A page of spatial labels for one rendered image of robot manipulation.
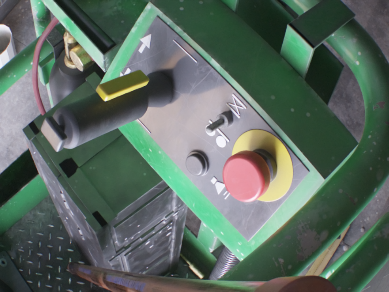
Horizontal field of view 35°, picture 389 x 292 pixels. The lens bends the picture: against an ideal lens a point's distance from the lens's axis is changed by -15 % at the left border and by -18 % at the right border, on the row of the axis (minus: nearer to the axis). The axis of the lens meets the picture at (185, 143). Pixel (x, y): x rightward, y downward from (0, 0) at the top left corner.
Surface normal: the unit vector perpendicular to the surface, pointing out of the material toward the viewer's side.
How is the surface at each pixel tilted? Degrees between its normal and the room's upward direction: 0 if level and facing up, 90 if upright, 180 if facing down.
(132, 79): 32
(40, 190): 90
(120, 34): 0
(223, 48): 0
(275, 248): 27
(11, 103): 0
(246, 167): 58
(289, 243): 9
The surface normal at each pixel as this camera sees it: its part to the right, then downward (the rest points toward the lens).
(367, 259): -0.06, -0.49
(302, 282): 0.22, -0.17
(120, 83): 0.44, -0.64
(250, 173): -0.61, 0.30
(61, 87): -0.43, 0.45
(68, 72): -0.04, -0.14
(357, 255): -0.43, -0.77
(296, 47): -0.76, 0.59
